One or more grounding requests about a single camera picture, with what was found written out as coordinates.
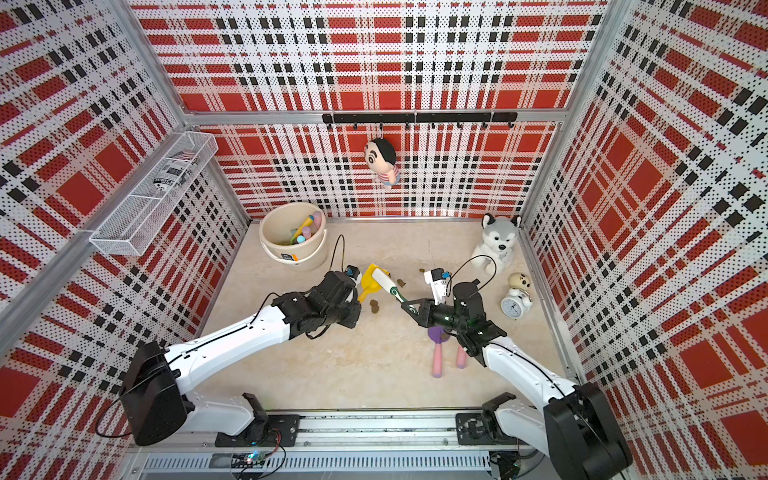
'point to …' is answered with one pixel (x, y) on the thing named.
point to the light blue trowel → (300, 239)
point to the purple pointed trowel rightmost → (461, 357)
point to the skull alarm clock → (518, 298)
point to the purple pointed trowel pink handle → (438, 337)
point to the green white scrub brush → (376, 278)
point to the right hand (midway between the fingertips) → (409, 305)
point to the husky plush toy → (499, 237)
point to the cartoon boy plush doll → (381, 158)
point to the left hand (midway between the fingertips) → (359, 306)
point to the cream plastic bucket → (279, 224)
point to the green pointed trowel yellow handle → (299, 231)
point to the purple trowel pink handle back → (317, 221)
